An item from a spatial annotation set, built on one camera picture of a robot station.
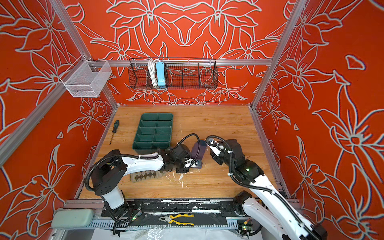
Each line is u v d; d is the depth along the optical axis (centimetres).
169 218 70
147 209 73
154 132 103
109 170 51
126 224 72
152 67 88
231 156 53
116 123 107
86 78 92
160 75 90
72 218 68
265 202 46
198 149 95
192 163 73
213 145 61
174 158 68
